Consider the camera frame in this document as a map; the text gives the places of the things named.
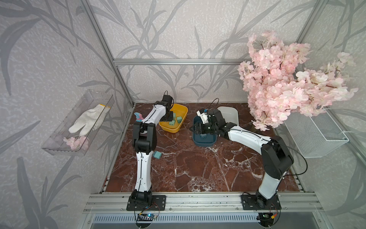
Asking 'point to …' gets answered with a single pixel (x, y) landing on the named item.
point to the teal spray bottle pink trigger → (139, 117)
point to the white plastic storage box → (230, 114)
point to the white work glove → (90, 119)
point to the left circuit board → (145, 217)
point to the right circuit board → (266, 217)
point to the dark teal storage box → (205, 140)
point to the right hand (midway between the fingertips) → (192, 127)
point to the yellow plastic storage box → (179, 110)
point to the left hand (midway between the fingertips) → (167, 117)
